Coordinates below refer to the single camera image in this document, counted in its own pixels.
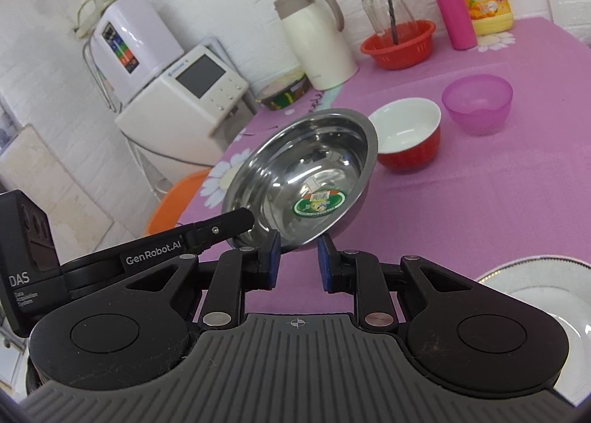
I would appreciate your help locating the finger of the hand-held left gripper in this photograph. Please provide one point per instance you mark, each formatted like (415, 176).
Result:
(226, 224)

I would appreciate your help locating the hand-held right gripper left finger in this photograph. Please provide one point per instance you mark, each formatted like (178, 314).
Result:
(272, 261)

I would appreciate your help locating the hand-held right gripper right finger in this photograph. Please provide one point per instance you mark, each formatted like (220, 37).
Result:
(325, 266)

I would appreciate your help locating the stainless steel bowl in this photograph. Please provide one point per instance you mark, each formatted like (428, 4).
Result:
(300, 164)

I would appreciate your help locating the red ceramic bowl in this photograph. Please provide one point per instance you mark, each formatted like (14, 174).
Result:
(406, 146)

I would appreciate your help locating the purple plastic bowl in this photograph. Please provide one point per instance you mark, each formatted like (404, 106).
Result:
(478, 102)

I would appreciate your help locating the white blue-rimmed plate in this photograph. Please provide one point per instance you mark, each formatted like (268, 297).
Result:
(554, 303)

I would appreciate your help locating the orange stool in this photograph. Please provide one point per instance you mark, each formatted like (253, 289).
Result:
(171, 206)

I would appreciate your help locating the beige board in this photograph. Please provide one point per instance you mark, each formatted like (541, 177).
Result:
(32, 169)

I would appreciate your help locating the white water dispenser with screen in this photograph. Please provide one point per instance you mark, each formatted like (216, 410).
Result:
(157, 127)

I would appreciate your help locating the small round tin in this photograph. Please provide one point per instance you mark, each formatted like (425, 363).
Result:
(286, 95)

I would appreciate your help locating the purple floral tablecloth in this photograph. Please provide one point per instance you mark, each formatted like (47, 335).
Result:
(461, 201)

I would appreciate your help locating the cream thermos jug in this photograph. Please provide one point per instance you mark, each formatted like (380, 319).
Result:
(318, 44)

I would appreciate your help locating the red plastic basket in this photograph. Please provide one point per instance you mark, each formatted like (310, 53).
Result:
(401, 54)

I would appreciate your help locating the glass pitcher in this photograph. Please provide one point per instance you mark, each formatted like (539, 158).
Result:
(371, 3)

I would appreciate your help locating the black stirring stick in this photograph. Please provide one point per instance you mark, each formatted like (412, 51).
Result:
(390, 3)

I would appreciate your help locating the pink thermos bottle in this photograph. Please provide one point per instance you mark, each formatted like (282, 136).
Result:
(450, 7)

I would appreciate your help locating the white wall water purifier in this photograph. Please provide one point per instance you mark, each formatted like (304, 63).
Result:
(143, 31)

